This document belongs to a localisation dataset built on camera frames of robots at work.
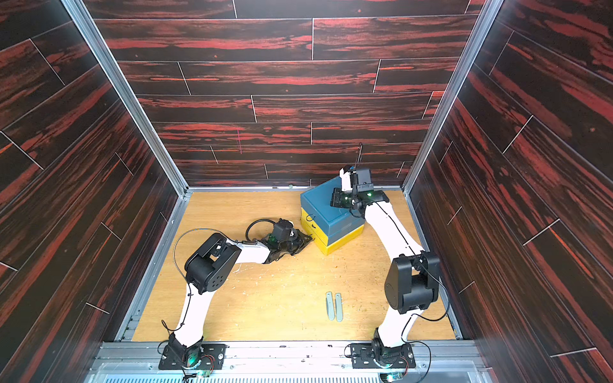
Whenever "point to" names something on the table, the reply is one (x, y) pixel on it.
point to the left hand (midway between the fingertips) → (315, 239)
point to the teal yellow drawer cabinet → (329, 228)
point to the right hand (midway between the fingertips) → (339, 197)
